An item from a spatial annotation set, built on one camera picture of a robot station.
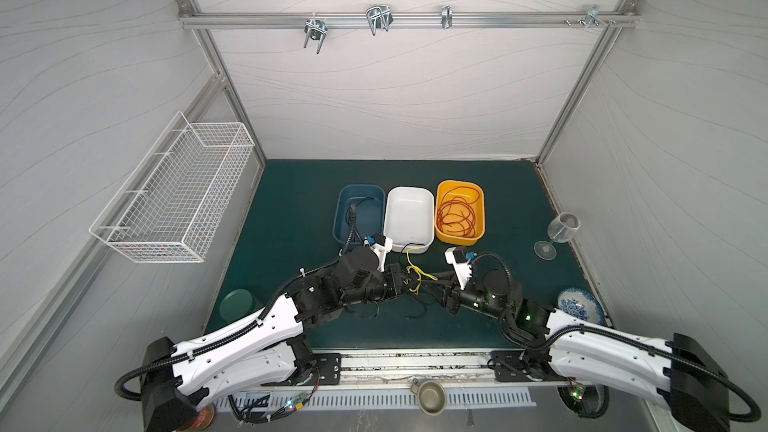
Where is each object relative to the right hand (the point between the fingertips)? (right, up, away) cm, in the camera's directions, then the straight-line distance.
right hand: (429, 273), depth 73 cm
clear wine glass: (+40, +9, +13) cm, 43 cm away
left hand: (-2, +1, -6) cm, 7 cm away
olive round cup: (0, -28, -4) cm, 28 cm away
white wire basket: (-61, +17, -5) cm, 63 cm away
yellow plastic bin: (+11, +5, +21) cm, 24 cm away
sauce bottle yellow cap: (-50, -28, -10) cm, 58 cm away
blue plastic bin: (-17, +13, +30) cm, 36 cm away
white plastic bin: (-3, +11, +29) cm, 31 cm away
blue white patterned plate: (+44, -12, +9) cm, 47 cm away
